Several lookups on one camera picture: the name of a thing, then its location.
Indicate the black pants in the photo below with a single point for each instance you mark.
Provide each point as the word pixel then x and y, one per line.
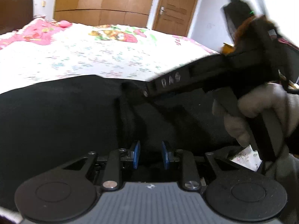
pixel 70 116

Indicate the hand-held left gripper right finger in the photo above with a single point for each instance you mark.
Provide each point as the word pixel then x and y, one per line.
pixel 165 155

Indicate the person's right hand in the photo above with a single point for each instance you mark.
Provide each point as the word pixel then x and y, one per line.
pixel 259 100

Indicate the dark wooden headboard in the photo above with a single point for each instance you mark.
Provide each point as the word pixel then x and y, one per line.
pixel 14 9

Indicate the wooden desk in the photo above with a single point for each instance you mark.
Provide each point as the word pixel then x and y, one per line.
pixel 227 49

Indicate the brown wooden door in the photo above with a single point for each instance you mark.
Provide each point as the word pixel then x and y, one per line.
pixel 177 7

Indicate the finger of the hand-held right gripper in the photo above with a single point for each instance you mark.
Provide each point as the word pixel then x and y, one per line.
pixel 135 89

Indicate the brown wooden wardrobe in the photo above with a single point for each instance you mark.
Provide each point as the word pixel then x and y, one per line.
pixel 102 2

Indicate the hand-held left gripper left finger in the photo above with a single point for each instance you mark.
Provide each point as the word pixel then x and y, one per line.
pixel 136 155

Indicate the small pink soft item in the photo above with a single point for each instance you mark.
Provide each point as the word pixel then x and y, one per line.
pixel 64 23

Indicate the printed floral cartoon blanket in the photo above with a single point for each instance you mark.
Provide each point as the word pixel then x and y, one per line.
pixel 81 53

